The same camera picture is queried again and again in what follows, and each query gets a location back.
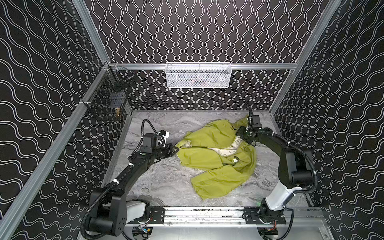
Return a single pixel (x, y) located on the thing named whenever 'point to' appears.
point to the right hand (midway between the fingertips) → (240, 134)
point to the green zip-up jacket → (220, 159)
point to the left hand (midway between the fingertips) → (182, 150)
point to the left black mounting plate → (158, 215)
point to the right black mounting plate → (262, 215)
